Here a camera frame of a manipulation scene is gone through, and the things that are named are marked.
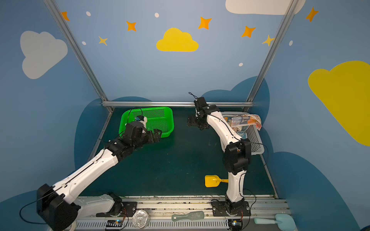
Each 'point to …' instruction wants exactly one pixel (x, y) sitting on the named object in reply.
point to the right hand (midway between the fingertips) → (196, 123)
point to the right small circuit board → (235, 224)
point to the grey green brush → (196, 215)
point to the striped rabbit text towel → (246, 119)
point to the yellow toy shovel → (214, 181)
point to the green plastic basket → (159, 118)
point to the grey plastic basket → (254, 136)
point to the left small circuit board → (113, 224)
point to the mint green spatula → (284, 222)
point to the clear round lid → (141, 219)
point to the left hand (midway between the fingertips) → (155, 131)
